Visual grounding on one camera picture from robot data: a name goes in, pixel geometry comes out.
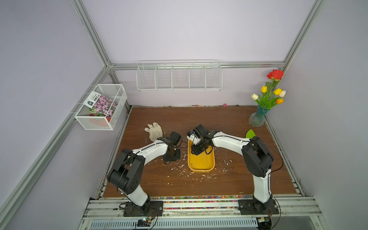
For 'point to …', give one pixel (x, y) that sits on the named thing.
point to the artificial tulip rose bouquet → (270, 96)
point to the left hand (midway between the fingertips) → (176, 159)
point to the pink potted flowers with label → (100, 105)
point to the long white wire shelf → (178, 75)
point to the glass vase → (257, 119)
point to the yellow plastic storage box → (202, 163)
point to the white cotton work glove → (155, 131)
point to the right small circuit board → (264, 223)
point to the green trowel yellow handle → (250, 134)
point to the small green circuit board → (143, 222)
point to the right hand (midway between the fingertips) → (193, 150)
